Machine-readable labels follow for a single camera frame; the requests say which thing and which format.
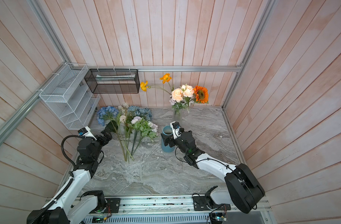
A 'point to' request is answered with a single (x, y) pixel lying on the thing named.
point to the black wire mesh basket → (113, 80)
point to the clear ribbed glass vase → (178, 114)
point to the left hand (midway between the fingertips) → (105, 133)
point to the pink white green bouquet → (132, 129)
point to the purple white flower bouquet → (181, 105)
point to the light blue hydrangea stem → (109, 113)
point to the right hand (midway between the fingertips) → (168, 130)
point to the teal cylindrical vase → (167, 130)
